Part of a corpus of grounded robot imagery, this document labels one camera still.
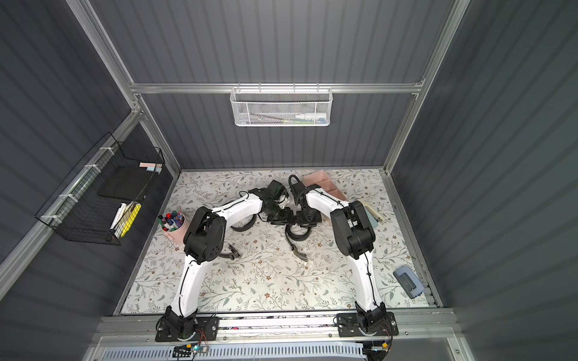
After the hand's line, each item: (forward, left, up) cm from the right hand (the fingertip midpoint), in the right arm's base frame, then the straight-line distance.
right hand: (310, 226), depth 99 cm
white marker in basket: (-12, +62, +28) cm, 70 cm away
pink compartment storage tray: (+27, -6, +2) cm, 28 cm away
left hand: (0, +9, +3) cm, 9 cm away
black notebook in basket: (0, +65, +30) cm, 71 cm away
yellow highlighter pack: (-18, +54, +34) cm, 66 cm away
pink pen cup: (-7, +54, +12) cm, 56 cm away
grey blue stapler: (-24, -35, +2) cm, 43 cm away
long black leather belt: (-6, +9, +2) cm, 11 cm away
